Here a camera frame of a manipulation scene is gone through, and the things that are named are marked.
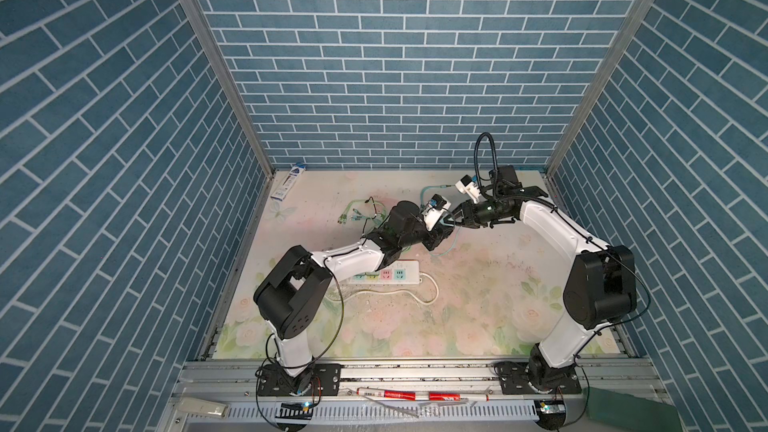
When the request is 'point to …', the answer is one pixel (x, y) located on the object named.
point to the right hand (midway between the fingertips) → (446, 218)
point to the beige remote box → (198, 406)
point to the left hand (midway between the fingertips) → (448, 224)
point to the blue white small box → (286, 182)
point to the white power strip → (395, 273)
